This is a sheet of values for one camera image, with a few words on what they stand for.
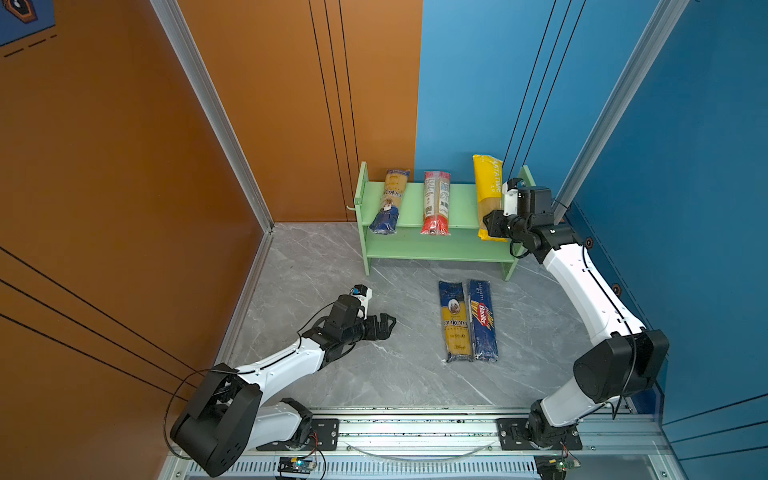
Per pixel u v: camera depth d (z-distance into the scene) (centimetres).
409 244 96
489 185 82
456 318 92
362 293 78
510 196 71
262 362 50
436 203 83
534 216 60
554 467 71
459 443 73
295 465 71
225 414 42
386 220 79
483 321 89
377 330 76
